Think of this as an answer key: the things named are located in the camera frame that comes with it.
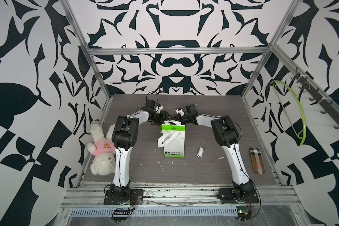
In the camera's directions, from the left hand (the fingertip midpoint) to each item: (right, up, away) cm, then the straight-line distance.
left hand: (169, 117), depth 103 cm
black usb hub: (-24, -47, -30) cm, 61 cm away
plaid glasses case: (+52, -24, -19) cm, 60 cm away
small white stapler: (+19, -21, -16) cm, 32 cm away
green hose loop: (+63, -8, -36) cm, 73 cm away
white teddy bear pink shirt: (-37, -17, -21) cm, 46 cm away
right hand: (0, -2, -2) cm, 3 cm away
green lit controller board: (+37, -46, -32) cm, 67 cm away
